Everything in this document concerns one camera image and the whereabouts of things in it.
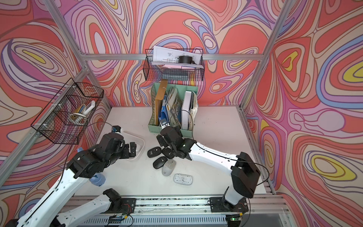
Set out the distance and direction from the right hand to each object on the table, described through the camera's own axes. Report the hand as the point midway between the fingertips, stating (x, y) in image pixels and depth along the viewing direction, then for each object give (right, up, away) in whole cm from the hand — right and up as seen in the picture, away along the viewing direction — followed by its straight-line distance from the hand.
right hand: (168, 135), depth 80 cm
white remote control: (-42, +15, -6) cm, 45 cm away
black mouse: (-10, -12, +10) cm, 19 cm away
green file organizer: (+15, +15, +3) cm, 21 cm away
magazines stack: (+3, +19, +11) cm, 22 cm away
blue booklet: (-4, +10, +13) cm, 17 cm away
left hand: (-18, -4, -11) cm, 21 cm away
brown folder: (-4, +25, +2) cm, 25 cm away
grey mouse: (0, -20, +4) cm, 20 cm away
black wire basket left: (-54, +10, -6) cm, 56 cm away
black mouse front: (-6, -18, +6) cm, 19 cm away
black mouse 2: (-1, -13, +10) cm, 16 cm away
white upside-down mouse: (+9, -26, 0) cm, 27 cm away
